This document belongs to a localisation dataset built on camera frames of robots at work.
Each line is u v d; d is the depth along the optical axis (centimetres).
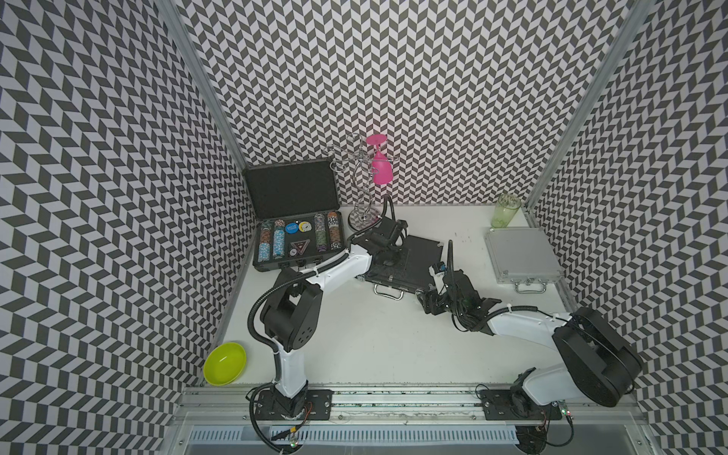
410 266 79
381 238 71
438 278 81
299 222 105
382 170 105
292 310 48
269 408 71
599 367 43
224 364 78
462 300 69
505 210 102
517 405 65
